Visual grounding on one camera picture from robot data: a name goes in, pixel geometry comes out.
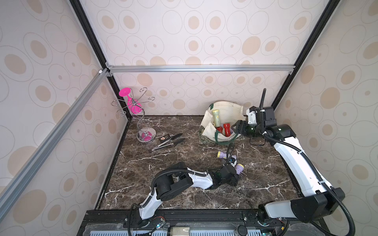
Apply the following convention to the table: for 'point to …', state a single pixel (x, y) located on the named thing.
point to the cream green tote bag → (229, 112)
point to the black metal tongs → (169, 139)
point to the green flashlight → (216, 112)
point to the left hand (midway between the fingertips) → (241, 177)
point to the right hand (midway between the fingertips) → (242, 127)
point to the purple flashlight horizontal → (222, 154)
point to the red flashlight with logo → (227, 126)
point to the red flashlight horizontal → (219, 129)
